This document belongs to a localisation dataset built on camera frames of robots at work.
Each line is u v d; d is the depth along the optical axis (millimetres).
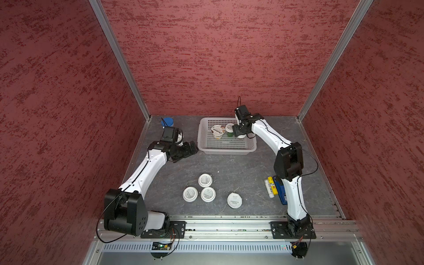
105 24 757
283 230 732
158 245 722
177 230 748
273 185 866
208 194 787
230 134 1070
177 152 696
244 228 758
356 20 743
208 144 1042
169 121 921
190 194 790
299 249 708
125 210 410
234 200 772
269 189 851
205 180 833
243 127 725
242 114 771
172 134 658
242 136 913
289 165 572
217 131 1043
